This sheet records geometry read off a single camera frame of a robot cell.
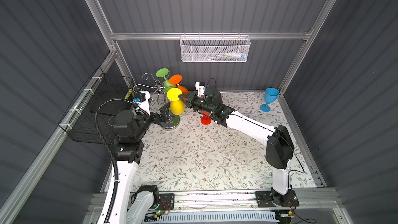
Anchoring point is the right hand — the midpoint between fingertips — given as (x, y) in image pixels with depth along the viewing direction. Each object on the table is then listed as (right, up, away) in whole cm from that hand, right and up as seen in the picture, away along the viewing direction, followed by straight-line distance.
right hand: (178, 98), depth 73 cm
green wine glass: (-11, +15, +13) cm, 22 cm away
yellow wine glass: (-2, -3, +8) cm, 9 cm away
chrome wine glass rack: (-12, +5, +6) cm, 14 cm away
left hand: (-7, -2, -7) cm, 10 cm away
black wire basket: (-40, -10, -9) cm, 43 cm away
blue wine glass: (+55, +3, +24) cm, 60 cm away
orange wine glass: (-2, +10, +9) cm, 14 cm away
